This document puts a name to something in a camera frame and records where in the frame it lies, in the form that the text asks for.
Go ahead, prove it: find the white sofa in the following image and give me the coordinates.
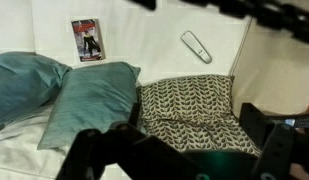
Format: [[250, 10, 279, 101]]
[[0, 0, 309, 180]]

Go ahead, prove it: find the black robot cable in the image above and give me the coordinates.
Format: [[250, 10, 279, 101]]
[[127, 0, 309, 46]]

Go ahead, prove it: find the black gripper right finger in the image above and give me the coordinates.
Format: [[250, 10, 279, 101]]
[[239, 102, 277, 149]]

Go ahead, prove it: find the leaf patterned pillow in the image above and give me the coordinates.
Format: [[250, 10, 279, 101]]
[[136, 74, 262, 158]]

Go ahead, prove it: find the black remote control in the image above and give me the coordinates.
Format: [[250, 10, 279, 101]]
[[283, 115, 309, 131]]

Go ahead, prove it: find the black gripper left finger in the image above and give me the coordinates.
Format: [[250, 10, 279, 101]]
[[128, 102, 142, 129]]

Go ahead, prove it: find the silver remote control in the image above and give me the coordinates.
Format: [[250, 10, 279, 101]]
[[180, 30, 213, 65]]

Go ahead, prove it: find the teal pillow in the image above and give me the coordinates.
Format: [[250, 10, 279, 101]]
[[0, 51, 74, 135], [36, 61, 142, 151]]

